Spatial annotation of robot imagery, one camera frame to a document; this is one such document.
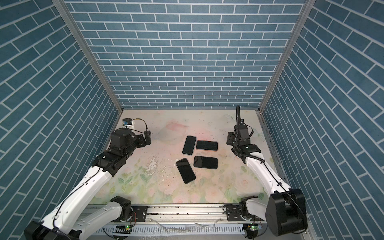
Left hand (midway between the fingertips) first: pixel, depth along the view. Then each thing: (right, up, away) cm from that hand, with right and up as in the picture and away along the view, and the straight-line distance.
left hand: (143, 132), depth 77 cm
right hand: (+48, -1, +9) cm, 49 cm away
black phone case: (+33, -20, +17) cm, 42 cm away
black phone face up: (+21, -24, +12) cm, 34 cm away
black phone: (+33, -10, +23) cm, 41 cm away
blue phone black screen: (+22, -10, +23) cm, 34 cm away
